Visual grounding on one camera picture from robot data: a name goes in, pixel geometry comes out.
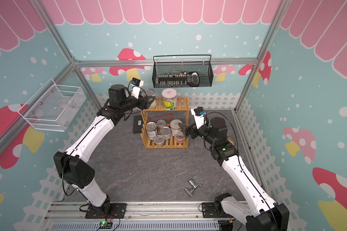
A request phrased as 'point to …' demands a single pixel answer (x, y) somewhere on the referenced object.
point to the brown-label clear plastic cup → (159, 141)
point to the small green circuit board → (105, 224)
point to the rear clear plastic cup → (160, 123)
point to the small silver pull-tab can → (166, 131)
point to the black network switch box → (137, 124)
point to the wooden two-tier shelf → (181, 112)
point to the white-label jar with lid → (174, 126)
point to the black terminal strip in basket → (192, 79)
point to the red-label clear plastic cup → (180, 137)
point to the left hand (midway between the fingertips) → (150, 96)
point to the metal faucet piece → (192, 182)
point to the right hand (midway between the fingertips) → (187, 118)
